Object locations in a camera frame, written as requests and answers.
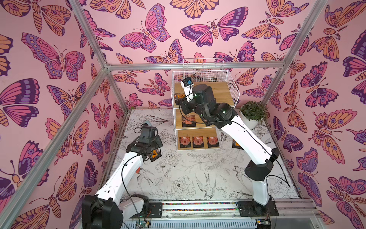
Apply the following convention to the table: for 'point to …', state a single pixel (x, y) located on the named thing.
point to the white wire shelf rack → (202, 75)
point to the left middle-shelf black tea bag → (186, 122)
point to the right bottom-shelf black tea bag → (212, 141)
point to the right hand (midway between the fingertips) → (178, 100)
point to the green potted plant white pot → (252, 112)
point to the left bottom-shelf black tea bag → (185, 141)
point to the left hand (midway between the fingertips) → (158, 139)
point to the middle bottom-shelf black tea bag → (198, 141)
